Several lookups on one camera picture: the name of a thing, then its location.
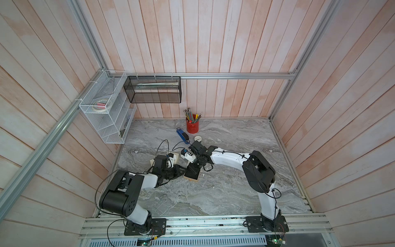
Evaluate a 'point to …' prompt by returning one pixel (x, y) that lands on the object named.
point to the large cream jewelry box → (192, 173)
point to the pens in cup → (188, 112)
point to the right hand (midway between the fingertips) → (189, 168)
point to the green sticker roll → (198, 138)
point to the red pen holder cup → (192, 128)
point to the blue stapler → (183, 135)
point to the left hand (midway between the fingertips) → (186, 172)
